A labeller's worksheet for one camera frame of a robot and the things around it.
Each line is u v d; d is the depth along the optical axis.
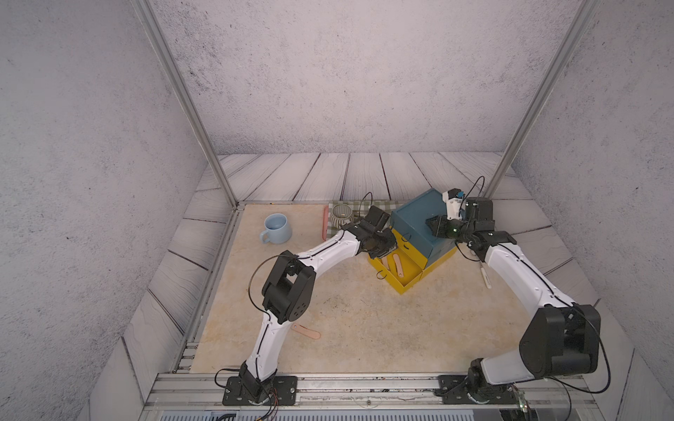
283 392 0.73
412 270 0.96
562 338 0.41
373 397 0.73
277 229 1.02
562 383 0.45
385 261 0.99
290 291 0.53
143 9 0.70
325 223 1.12
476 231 0.65
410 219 0.85
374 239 0.74
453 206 0.76
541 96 0.87
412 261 0.93
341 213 1.14
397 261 0.99
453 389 0.71
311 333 0.84
